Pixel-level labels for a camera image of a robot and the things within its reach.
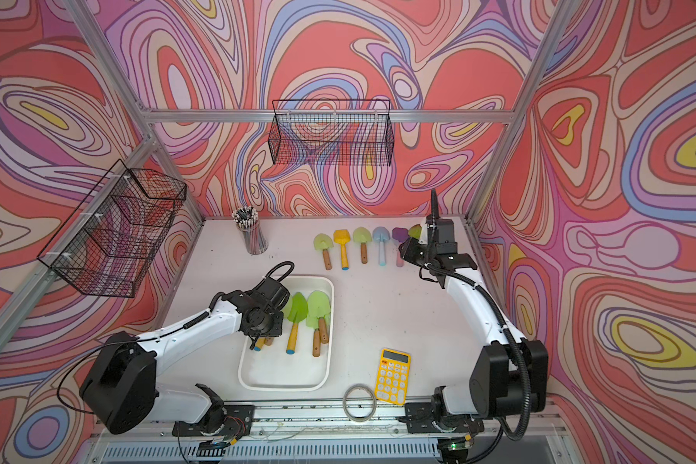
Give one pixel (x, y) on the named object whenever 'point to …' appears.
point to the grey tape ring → (345, 398)
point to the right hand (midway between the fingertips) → (405, 254)
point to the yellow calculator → (393, 375)
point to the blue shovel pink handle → (381, 234)
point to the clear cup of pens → (246, 219)
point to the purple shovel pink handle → (400, 235)
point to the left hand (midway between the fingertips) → (280, 329)
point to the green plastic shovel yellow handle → (297, 313)
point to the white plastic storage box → (273, 368)
